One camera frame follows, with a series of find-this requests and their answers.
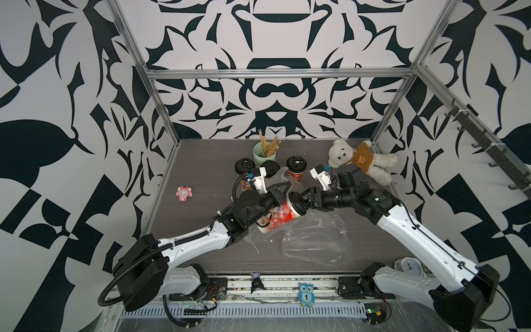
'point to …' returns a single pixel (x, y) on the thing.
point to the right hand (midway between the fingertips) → (297, 199)
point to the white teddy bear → (362, 158)
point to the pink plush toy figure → (182, 192)
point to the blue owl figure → (306, 296)
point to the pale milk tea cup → (271, 167)
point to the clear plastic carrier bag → (252, 236)
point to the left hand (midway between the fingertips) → (290, 180)
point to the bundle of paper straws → (269, 149)
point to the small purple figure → (256, 282)
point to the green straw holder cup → (258, 158)
